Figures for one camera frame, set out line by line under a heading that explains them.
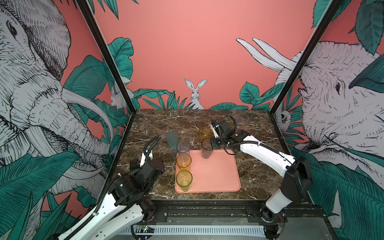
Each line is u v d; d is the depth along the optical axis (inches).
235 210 30.1
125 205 17.5
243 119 39.8
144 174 19.6
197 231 27.6
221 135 24.7
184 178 29.6
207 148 32.4
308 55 33.8
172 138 41.1
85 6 27.1
